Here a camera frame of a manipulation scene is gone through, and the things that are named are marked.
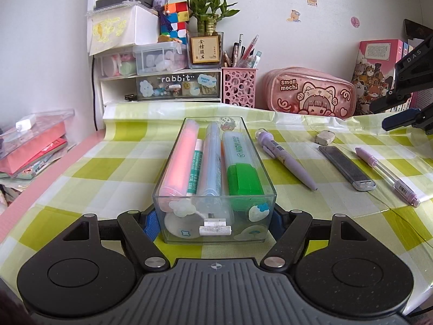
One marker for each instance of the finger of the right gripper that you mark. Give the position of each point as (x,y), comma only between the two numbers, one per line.
(400,119)

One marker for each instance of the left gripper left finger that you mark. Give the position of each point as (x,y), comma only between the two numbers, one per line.
(137,244)

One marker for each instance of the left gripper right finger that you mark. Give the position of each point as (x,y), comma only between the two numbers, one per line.
(289,230)

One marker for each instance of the pink clear mechanical pencil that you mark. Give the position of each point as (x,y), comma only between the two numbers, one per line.
(398,185)

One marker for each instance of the dark lead case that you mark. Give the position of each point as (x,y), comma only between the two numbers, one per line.
(350,171)

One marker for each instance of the purple cartoon pen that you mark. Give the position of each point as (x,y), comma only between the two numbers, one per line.
(266,140)

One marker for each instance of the grey eraser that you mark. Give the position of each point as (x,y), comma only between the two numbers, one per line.
(325,138)

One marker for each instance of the clear plastic stationery box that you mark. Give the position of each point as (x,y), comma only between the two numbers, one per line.
(183,219)

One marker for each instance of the pink cartoon box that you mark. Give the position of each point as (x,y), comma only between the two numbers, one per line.
(374,74)

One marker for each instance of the pink highlighter marker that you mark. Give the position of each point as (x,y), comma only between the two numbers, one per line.
(176,176)

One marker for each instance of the green checked tablecloth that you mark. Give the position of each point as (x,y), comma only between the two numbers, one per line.
(121,171)

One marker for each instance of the green highlighter marker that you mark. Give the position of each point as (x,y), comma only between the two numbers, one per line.
(243,180)

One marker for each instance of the green white correction pen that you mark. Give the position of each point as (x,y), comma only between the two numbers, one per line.
(195,169)

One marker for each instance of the light blue highlighter marker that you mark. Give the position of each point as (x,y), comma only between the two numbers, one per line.
(210,179)

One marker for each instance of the pink small mochi pencil case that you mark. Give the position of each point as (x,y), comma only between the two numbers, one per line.
(305,91)

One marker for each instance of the pink book stack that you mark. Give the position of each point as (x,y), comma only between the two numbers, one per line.
(44,145)

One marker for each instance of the clear plastic lidded case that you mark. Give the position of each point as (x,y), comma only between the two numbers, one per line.
(12,139)

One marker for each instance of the white charger adapter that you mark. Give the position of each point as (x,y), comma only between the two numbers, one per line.
(25,123)

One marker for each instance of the white drawer organizer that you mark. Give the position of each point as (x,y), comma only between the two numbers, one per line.
(194,85)

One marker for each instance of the pink perforated pen holder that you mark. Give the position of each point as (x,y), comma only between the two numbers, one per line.
(238,86)

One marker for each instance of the clear storage box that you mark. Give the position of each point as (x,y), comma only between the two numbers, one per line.
(160,58)

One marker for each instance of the pens in holder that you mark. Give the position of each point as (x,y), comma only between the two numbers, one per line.
(243,55)

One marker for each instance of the lucky bamboo plant pot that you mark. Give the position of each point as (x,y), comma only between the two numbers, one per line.
(205,47)

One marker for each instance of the white storage box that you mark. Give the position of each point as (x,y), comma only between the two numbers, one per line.
(120,25)

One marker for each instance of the colourful rubik cube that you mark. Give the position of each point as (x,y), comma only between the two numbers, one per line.
(178,16)

